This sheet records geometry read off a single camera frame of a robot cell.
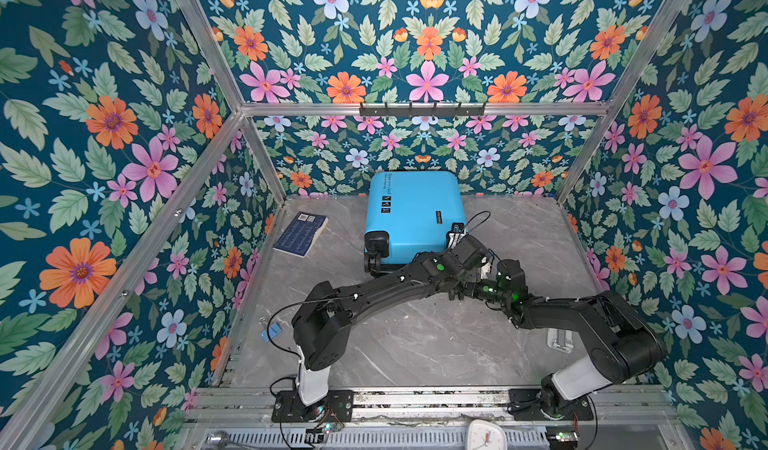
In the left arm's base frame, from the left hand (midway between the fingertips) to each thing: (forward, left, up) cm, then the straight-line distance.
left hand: (476, 259), depth 79 cm
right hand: (0, +6, -10) cm, 12 cm away
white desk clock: (-37, +3, -16) cm, 41 cm away
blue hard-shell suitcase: (+16, +17, +2) cm, 23 cm away
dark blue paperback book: (+26, +56, -18) cm, 65 cm away
